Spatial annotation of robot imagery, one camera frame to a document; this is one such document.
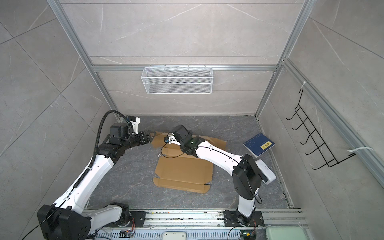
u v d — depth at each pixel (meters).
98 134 0.52
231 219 0.73
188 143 0.62
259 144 1.02
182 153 0.58
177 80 1.00
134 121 0.69
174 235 0.68
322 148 0.64
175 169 0.90
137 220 0.73
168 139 0.74
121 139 0.58
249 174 0.45
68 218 0.37
